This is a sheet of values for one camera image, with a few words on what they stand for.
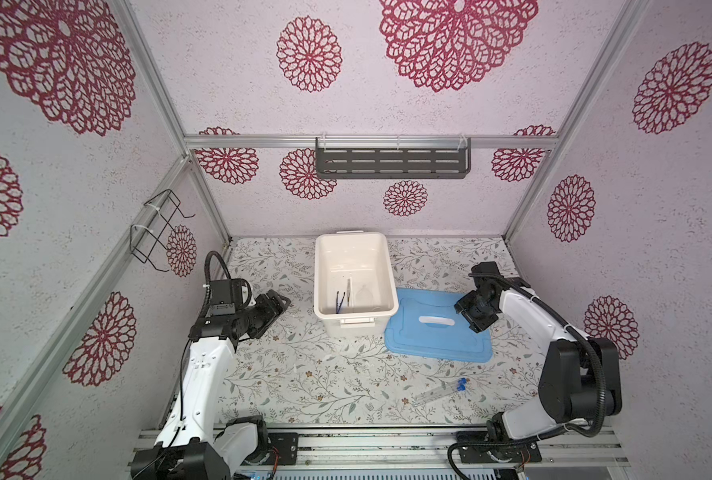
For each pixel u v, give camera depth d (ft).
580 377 1.45
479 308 2.44
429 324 3.11
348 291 3.41
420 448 2.50
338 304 3.28
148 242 2.49
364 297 3.36
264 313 2.27
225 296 1.98
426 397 2.72
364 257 3.48
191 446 1.29
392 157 3.10
